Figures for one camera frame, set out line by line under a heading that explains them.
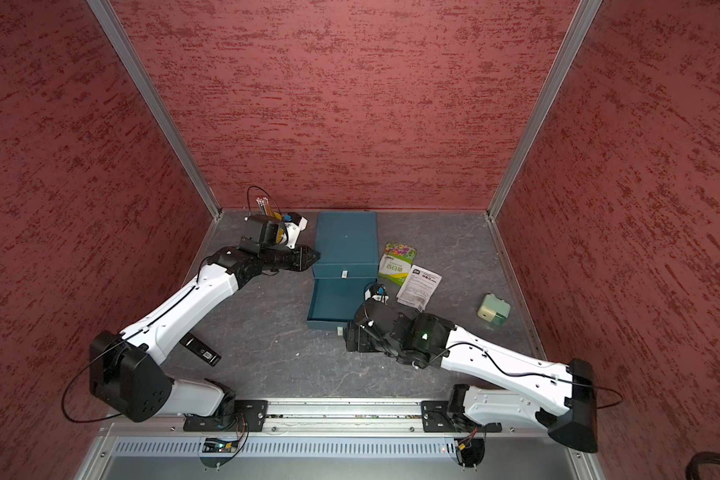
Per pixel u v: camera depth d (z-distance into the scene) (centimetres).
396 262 104
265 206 100
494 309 89
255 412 74
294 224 72
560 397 40
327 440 71
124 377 40
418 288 97
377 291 64
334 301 85
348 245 83
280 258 68
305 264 70
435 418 74
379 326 50
